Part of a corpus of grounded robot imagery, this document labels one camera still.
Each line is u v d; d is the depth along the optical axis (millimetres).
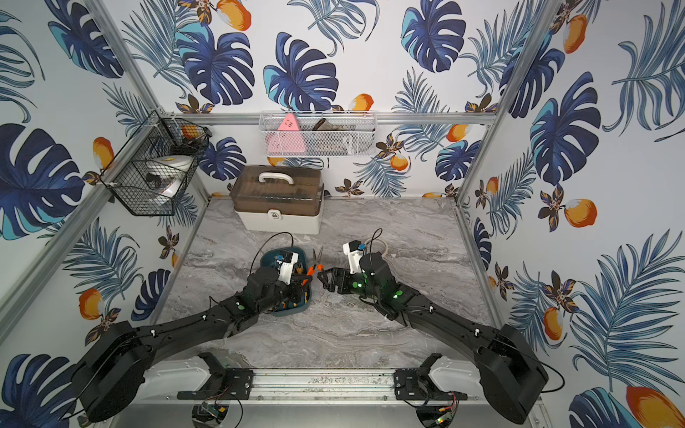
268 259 974
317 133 925
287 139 897
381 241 1067
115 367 414
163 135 923
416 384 668
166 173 810
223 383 685
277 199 925
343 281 678
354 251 717
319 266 804
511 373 408
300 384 764
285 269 745
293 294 733
